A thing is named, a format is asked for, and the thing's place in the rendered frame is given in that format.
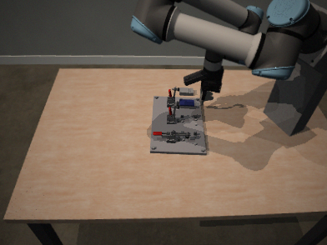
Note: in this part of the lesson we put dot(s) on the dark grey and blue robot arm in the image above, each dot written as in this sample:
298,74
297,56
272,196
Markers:
296,27

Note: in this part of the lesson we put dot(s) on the toggle clamp with red handle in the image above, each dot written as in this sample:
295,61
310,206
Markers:
170,137
170,117

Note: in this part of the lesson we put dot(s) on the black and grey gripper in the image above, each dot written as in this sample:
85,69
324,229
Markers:
210,84

